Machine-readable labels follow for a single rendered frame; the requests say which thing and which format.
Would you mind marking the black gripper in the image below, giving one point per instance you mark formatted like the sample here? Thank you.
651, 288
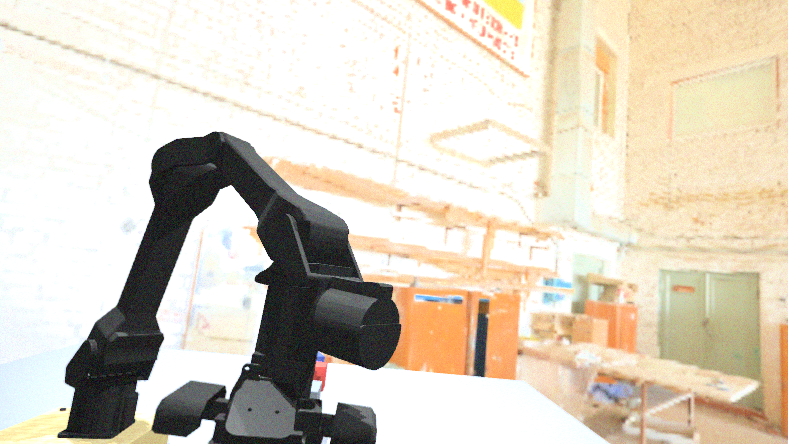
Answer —
180, 412

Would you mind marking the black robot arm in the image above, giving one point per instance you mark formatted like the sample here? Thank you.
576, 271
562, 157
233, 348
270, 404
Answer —
316, 296

